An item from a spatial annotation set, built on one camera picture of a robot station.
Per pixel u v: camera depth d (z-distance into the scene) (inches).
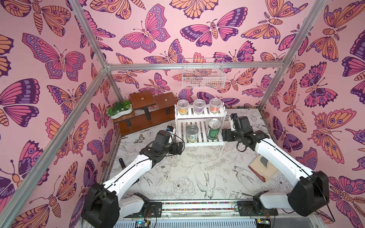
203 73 37.3
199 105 30.1
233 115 29.1
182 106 30.1
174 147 29.0
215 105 30.1
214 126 31.3
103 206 15.4
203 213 28.7
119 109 36.2
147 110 41.4
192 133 31.6
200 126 36.9
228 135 29.3
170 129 28.8
